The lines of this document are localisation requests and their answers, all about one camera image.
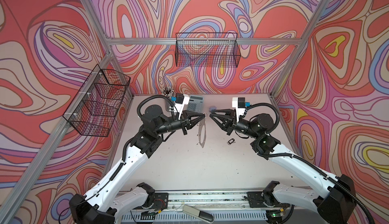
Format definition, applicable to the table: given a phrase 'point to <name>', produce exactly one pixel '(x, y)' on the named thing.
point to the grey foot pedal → (200, 215)
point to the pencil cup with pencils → (167, 91)
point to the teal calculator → (196, 103)
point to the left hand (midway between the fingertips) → (205, 118)
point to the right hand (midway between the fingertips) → (210, 118)
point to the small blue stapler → (212, 108)
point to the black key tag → (231, 141)
